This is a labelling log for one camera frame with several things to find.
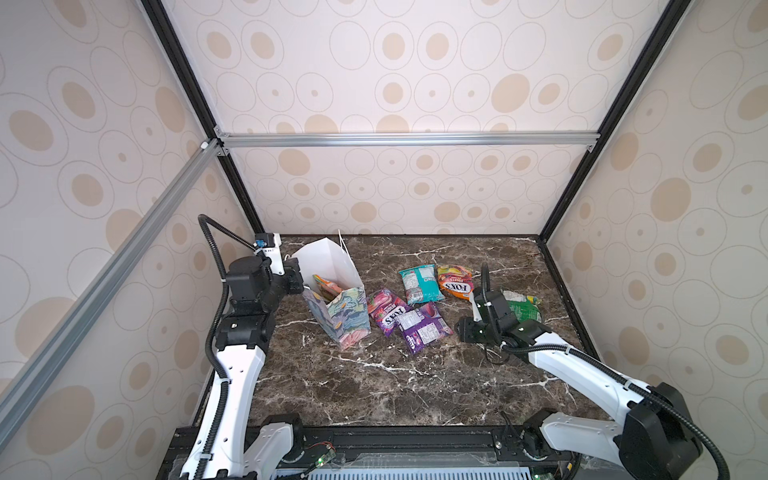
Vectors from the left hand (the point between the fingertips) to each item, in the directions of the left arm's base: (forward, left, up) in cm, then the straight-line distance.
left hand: (303, 255), depth 71 cm
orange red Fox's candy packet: (+12, -43, -28) cm, 53 cm away
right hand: (-7, -41, -24) cm, 48 cm away
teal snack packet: (+12, -32, -31) cm, 46 cm away
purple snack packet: (-4, -30, -30) cm, 43 cm away
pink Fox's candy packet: (+2, -19, -30) cm, 36 cm away
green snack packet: (+2, -64, -29) cm, 70 cm away
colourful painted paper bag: (-8, -8, -7) cm, 13 cm away
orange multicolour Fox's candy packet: (+3, -2, -20) cm, 20 cm away
